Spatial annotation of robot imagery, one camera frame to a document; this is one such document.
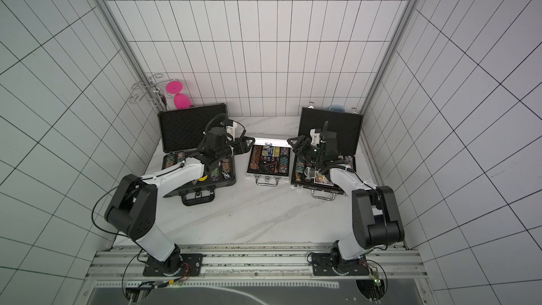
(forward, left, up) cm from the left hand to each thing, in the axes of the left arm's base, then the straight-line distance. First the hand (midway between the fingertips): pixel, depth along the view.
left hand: (249, 144), depth 89 cm
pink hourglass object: (+23, +35, +12) cm, 44 cm away
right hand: (0, -18, +2) cm, 18 cm away
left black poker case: (+11, +34, -5) cm, 37 cm away
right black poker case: (+12, -45, -1) cm, 47 cm away
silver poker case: (0, -8, -15) cm, 17 cm away
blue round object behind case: (+34, -47, -10) cm, 59 cm away
